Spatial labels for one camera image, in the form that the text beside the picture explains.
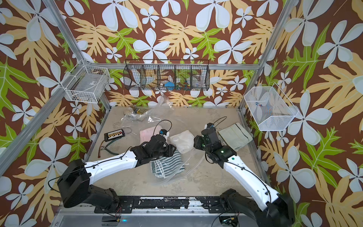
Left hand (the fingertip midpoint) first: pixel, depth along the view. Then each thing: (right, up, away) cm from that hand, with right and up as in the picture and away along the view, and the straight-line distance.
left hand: (174, 145), depth 83 cm
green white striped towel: (-6, -13, +1) cm, 15 cm away
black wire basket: (-6, +47, +15) cm, 50 cm away
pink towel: (-21, +5, +16) cm, 27 cm away
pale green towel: (+43, +4, +17) cm, 47 cm away
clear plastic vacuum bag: (-28, +13, +22) cm, 38 cm away
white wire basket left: (-55, +38, +4) cm, 67 cm away
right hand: (+13, +4, -3) cm, 14 cm away
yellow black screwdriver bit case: (-31, +24, +32) cm, 50 cm away
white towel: (+6, +1, +12) cm, 13 cm away
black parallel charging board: (-45, +5, +19) cm, 49 cm away
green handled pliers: (-49, -4, +13) cm, 51 cm away
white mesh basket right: (+58, +22, +2) cm, 62 cm away
